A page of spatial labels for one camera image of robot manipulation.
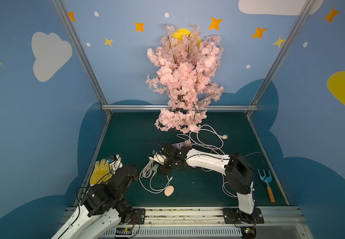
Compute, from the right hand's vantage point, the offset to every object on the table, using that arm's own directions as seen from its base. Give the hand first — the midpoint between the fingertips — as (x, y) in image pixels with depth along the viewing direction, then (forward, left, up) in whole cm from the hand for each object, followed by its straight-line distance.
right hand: (162, 165), depth 86 cm
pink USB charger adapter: (+17, -15, 0) cm, 22 cm away
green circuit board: (-32, +16, -9) cm, 37 cm away
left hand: (-7, +12, +13) cm, 19 cm away
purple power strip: (+17, -10, -4) cm, 20 cm away
